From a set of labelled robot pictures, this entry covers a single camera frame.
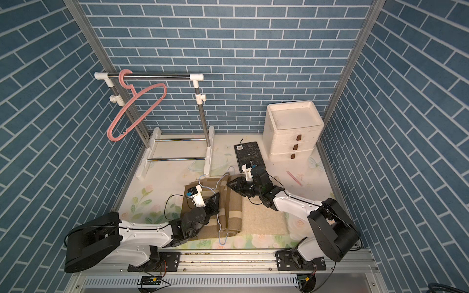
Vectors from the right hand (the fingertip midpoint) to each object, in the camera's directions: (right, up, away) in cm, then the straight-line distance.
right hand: (229, 185), depth 82 cm
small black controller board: (-31, -36, -9) cm, 48 cm away
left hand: (-1, -5, -2) cm, 5 cm away
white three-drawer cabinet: (+30, +26, +9) cm, 41 cm away
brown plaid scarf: (0, -15, -3) cm, 15 cm away
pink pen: (+34, 0, +18) cm, 39 cm away
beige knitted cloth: (+14, -16, +3) cm, 21 cm away
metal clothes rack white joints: (-14, +27, +23) cm, 38 cm away
